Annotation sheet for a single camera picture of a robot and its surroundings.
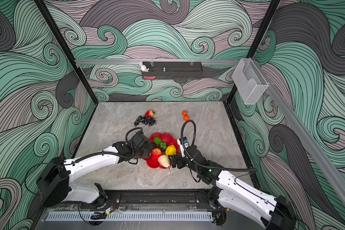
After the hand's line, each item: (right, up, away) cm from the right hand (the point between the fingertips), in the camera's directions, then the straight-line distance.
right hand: (174, 154), depth 76 cm
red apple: (-11, -2, +8) cm, 14 cm away
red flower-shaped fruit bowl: (-13, -8, +7) cm, 16 cm away
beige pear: (-6, -5, +5) cm, 9 cm away
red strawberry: (-18, +23, +31) cm, 43 cm away
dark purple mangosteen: (-7, +2, +11) cm, 14 cm away
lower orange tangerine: (+10, +19, +31) cm, 37 cm away
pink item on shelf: (-16, +46, +14) cm, 50 cm away
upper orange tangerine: (+9, +23, +34) cm, 42 cm away
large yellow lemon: (-2, 0, +9) cm, 10 cm away
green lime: (-11, +5, +15) cm, 19 cm away
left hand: (-16, 0, +7) cm, 17 cm away
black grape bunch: (-17, +17, +27) cm, 36 cm away
